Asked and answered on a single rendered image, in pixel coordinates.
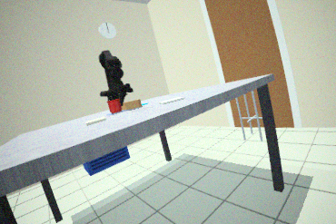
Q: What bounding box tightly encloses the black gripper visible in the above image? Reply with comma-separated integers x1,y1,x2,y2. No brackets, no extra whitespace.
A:
100,79,133,106

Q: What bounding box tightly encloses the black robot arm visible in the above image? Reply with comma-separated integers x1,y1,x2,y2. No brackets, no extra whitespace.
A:
98,50,130,100

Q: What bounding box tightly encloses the tan wooden bar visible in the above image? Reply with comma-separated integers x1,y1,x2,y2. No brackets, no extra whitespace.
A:
122,99,142,111

